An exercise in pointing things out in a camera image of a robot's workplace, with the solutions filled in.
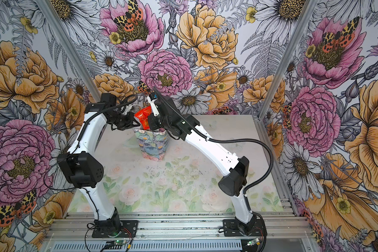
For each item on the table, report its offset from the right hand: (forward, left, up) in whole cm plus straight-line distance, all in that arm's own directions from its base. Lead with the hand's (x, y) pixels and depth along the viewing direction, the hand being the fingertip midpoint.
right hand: (151, 121), depth 73 cm
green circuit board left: (-42, +15, -34) cm, 56 cm away
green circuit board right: (-43, -44, -35) cm, 71 cm away
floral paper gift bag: (-1, +2, -16) cm, 16 cm away
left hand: (+5, +10, -11) cm, 16 cm away
